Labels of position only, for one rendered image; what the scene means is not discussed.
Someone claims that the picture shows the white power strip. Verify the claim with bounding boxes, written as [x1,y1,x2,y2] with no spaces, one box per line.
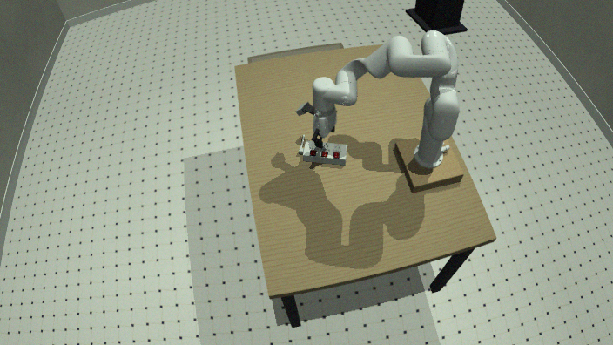
[299,135,347,166]

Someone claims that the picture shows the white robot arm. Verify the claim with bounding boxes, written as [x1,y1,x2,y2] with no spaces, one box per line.
[296,30,459,168]

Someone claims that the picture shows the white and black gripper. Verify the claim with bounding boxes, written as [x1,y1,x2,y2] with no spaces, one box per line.
[312,106,337,148]

